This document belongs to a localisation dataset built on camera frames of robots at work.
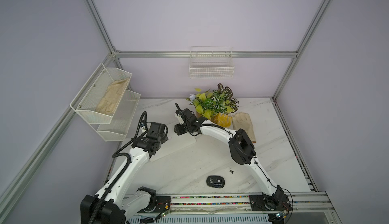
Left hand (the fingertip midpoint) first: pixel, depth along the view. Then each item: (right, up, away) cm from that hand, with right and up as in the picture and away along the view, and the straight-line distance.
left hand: (154, 140), depth 81 cm
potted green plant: (+30, +20, +3) cm, 36 cm away
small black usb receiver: (+43, -18, +3) cm, 47 cm away
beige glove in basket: (-22, +22, -2) cm, 32 cm away
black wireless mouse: (+33, -21, -3) cm, 39 cm away
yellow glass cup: (+43, +9, +25) cm, 51 cm away
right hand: (+12, +4, +16) cm, 20 cm away
